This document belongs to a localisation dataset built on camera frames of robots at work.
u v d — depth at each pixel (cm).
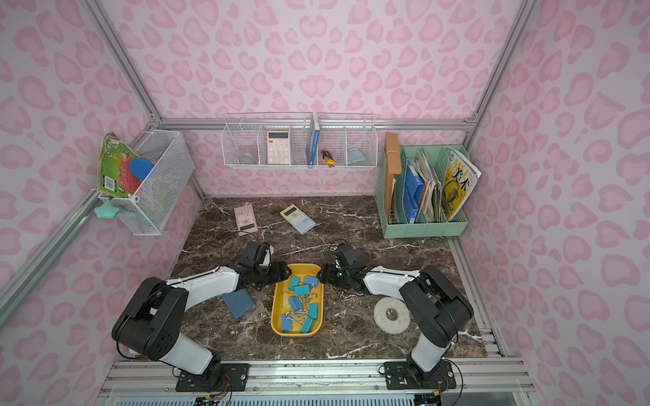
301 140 99
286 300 86
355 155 100
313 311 84
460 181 98
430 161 98
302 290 88
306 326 80
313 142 86
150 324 45
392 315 84
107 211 63
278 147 93
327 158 94
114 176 70
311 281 91
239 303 87
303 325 81
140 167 75
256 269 75
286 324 82
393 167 82
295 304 85
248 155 94
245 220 110
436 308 46
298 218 110
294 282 92
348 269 72
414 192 96
